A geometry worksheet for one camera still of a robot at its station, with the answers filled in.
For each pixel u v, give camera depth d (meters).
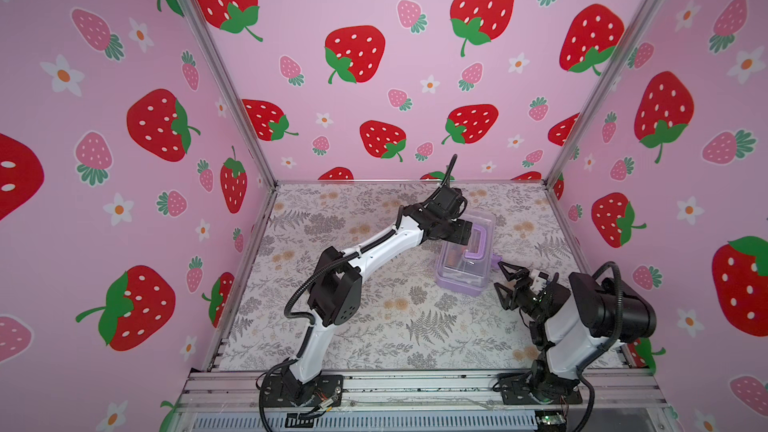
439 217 0.66
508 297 0.84
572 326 0.60
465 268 0.88
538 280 0.86
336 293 0.51
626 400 0.74
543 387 0.68
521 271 0.82
